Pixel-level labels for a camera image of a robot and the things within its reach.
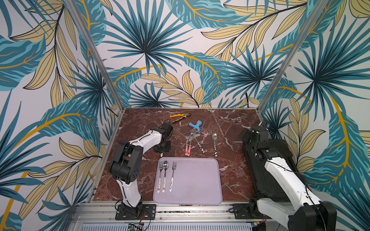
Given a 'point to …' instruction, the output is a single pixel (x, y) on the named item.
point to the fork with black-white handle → (195, 135)
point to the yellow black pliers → (183, 115)
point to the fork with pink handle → (187, 136)
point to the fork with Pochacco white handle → (174, 166)
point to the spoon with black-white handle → (214, 136)
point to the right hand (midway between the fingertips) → (249, 133)
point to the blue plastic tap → (197, 126)
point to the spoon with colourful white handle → (165, 166)
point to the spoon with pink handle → (191, 135)
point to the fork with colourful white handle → (161, 166)
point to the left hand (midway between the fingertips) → (163, 151)
